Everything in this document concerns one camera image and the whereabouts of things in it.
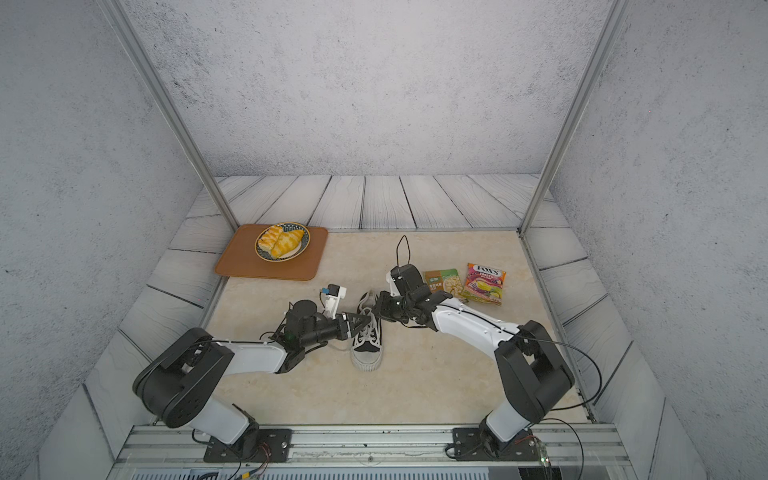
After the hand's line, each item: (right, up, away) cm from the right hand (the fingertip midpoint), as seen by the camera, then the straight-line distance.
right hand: (371, 310), depth 83 cm
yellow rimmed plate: (-29, +17, +30) cm, 45 cm away
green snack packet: (+25, +6, +21) cm, 33 cm away
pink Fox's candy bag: (+36, +5, +18) cm, 41 cm away
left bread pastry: (-40, +22, +30) cm, 55 cm away
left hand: (0, -3, -1) cm, 3 cm away
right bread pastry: (-33, +19, +28) cm, 47 cm away
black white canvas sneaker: (-2, -11, +3) cm, 11 cm away
